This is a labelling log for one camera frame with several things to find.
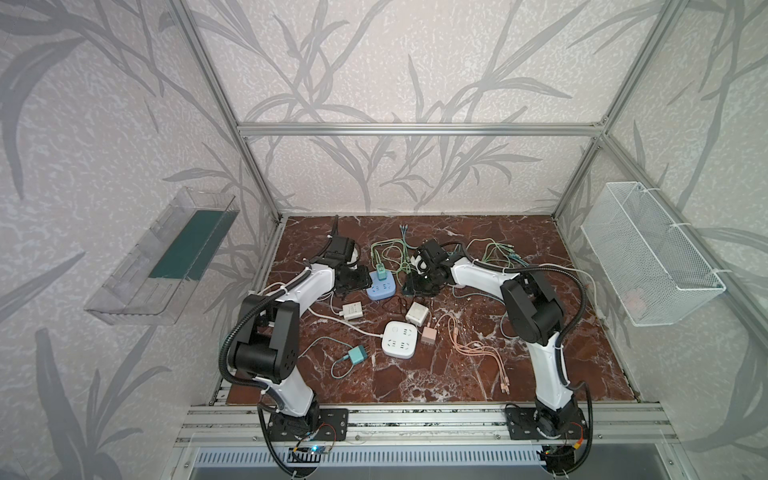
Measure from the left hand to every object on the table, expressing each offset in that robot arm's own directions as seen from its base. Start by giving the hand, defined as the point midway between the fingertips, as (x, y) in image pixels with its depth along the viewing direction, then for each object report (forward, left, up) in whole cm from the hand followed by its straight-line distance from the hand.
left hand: (371, 272), depth 93 cm
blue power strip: (-3, -3, -6) cm, 7 cm away
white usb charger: (-11, -14, -6) cm, 19 cm away
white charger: (-11, +5, -6) cm, 13 cm away
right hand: (0, -12, -5) cm, 13 cm away
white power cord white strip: (-14, +8, -8) cm, 17 cm away
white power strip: (-20, -9, -5) cm, 22 cm away
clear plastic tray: (-16, +44, +24) cm, 53 cm away
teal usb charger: (-24, +2, -5) cm, 24 cm away
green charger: (+2, -3, -2) cm, 4 cm away
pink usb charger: (-18, -18, -6) cm, 26 cm away
